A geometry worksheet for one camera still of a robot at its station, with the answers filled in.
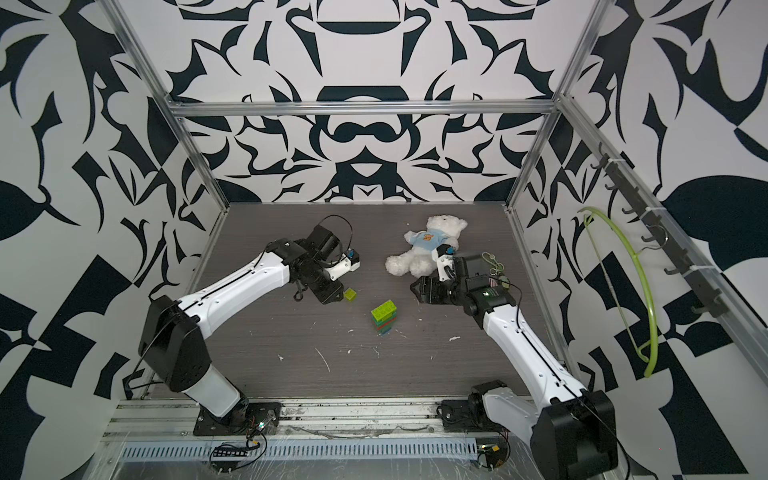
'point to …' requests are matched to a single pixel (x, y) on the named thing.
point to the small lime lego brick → (350, 294)
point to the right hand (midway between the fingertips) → (423, 281)
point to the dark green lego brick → (384, 325)
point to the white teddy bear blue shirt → (417, 261)
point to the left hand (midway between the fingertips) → (336, 286)
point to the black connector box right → (494, 454)
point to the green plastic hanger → (655, 333)
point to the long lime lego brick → (384, 311)
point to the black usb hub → (225, 452)
